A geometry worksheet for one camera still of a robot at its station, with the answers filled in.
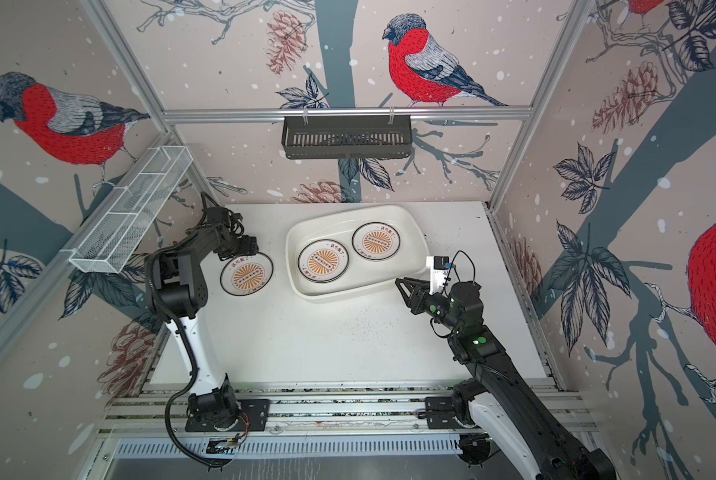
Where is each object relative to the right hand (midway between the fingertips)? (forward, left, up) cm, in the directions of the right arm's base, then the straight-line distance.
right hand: (397, 285), depth 75 cm
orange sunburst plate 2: (+20, +25, -18) cm, 37 cm away
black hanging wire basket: (+56, +18, +9) cm, 59 cm away
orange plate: (+13, +51, -18) cm, 56 cm away
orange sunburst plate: (+29, +7, -18) cm, 35 cm away
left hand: (+23, +54, -14) cm, 60 cm away
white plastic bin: (+17, +11, -22) cm, 30 cm away
